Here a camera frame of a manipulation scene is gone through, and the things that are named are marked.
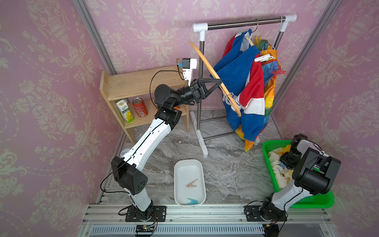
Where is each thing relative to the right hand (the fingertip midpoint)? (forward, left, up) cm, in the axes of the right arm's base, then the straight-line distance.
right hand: (290, 166), depth 88 cm
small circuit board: (-26, +82, -4) cm, 87 cm away
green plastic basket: (-20, -3, +6) cm, 21 cm away
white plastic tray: (+1, +62, -2) cm, 62 cm away
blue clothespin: (-16, +58, -2) cm, 60 cm away
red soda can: (+26, +85, +29) cm, 94 cm away
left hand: (+7, +47, +55) cm, 72 cm away
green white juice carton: (+23, +93, +33) cm, 101 cm away
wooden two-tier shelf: (+29, +61, +20) cm, 70 cm away
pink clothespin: (-8, +60, -1) cm, 60 cm away
